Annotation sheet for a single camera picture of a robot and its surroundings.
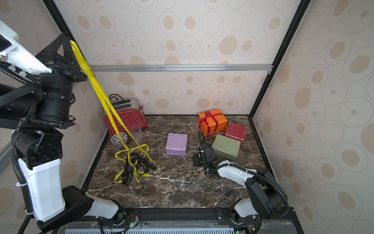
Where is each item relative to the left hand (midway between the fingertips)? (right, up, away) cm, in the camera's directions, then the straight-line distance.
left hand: (67, 31), depth 31 cm
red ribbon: (+37, -15, +72) cm, 82 cm away
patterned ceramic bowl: (-26, -29, +71) cm, 81 cm away
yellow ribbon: (-1, -49, +57) cm, 75 cm away
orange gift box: (+42, -17, +71) cm, 84 cm away
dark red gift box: (+59, -23, +71) cm, 95 cm away
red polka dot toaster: (-14, -10, +68) cm, 70 cm away
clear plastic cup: (-13, -23, +75) cm, 80 cm away
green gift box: (+51, -33, +66) cm, 90 cm away
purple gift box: (+18, -31, +63) cm, 73 cm away
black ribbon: (-11, -48, +56) cm, 75 cm away
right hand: (+33, -39, +59) cm, 78 cm away
